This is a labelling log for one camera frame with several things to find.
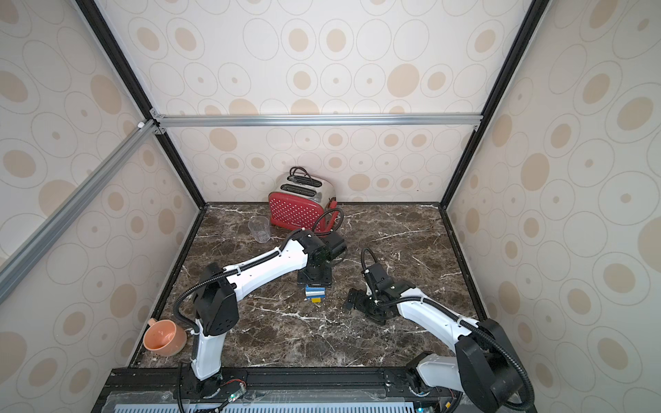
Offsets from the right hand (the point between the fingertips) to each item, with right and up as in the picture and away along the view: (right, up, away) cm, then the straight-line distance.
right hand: (361, 308), depth 84 cm
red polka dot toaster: (-21, +37, +13) cm, 44 cm away
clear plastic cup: (-40, +27, +24) cm, 54 cm away
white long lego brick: (-15, +5, 0) cm, 16 cm away
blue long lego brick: (-15, +7, -3) cm, 17 cm away
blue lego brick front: (-13, +3, +5) cm, 14 cm away
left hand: (-11, +8, -2) cm, 13 cm away
